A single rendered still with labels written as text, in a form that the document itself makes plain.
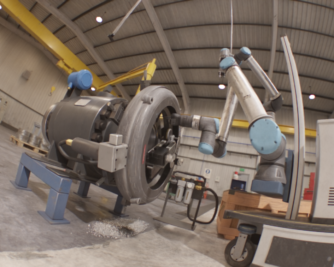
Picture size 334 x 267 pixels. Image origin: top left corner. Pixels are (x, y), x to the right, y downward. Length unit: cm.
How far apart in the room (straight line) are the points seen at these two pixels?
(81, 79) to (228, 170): 1112
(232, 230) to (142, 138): 122
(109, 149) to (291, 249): 88
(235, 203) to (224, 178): 1011
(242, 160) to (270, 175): 1105
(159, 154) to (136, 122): 21
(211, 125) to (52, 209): 99
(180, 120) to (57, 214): 90
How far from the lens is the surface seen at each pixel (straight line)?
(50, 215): 98
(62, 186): 92
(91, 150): 74
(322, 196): 91
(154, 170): 91
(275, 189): 87
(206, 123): 99
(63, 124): 122
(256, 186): 90
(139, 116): 75
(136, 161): 75
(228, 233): 164
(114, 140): 66
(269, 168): 91
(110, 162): 66
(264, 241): 87
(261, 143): 76
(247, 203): 163
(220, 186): 1166
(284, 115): 1377
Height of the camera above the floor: 39
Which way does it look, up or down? 17 degrees up
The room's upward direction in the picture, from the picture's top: 16 degrees clockwise
